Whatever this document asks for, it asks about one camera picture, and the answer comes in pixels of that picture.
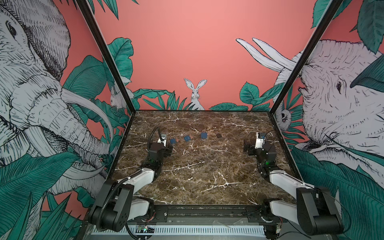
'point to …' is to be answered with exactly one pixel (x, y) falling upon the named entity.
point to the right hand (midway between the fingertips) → (251, 137)
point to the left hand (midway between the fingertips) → (160, 139)
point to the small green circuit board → (142, 229)
